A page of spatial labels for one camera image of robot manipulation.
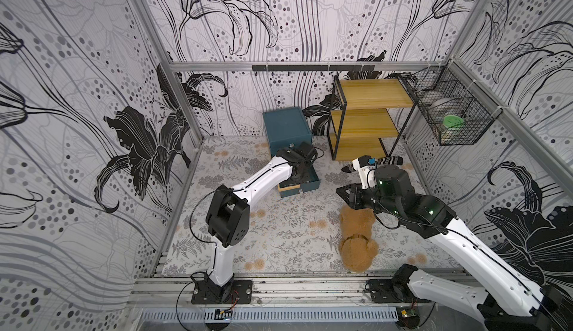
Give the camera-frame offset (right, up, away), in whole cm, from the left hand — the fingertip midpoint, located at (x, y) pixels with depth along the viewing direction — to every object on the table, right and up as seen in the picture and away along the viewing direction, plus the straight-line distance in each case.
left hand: (300, 182), depth 88 cm
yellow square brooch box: (-5, -1, -2) cm, 6 cm away
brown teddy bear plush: (+18, -20, -16) cm, 31 cm away
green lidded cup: (+55, +24, -10) cm, 60 cm away
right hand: (+12, 0, -21) cm, 24 cm away
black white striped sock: (+47, +9, +19) cm, 51 cm away
